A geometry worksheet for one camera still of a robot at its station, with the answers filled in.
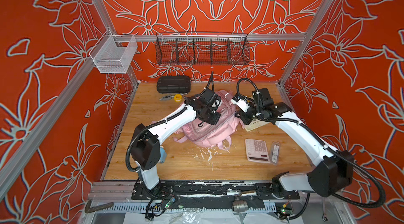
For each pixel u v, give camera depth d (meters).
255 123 0.97
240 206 0.66
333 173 0.39
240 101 0.68
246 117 0.70
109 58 0.88
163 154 0.81
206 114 0.68
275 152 0.83
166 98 1.10
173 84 1.10
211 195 0.73
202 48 0.97
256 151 0.83
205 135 0.77
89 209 0.68
